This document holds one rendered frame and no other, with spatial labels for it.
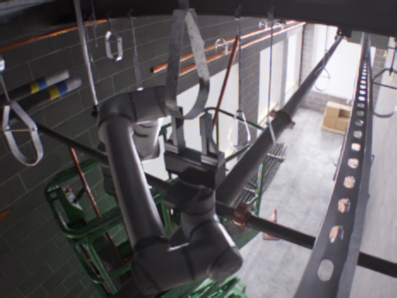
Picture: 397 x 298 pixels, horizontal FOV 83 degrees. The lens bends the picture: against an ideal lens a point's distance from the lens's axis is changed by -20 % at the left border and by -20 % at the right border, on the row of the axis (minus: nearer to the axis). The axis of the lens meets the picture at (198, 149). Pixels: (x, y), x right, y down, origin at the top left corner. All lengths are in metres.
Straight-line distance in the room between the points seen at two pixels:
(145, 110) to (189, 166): 0.39
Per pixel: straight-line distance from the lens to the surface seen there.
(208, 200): 0.62
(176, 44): 0.47
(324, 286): 0.28
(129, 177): 0.70
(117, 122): 0.85
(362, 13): 1.21
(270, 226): 0.84
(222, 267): 0.59
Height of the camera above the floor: 4.39
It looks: 33 degrees down
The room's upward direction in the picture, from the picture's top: 3 degrees counter-clockwise
